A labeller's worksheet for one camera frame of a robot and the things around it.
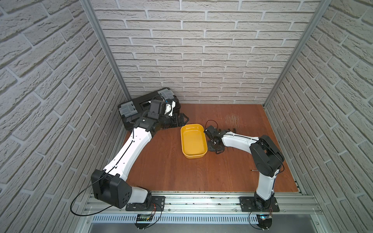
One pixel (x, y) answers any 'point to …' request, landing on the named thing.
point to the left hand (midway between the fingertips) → (185, 118)
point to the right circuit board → (264, 220)
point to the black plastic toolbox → (130, 110)
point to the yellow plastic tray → (194, 141)
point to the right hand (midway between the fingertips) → (214, 147)
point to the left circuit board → (143, 217)
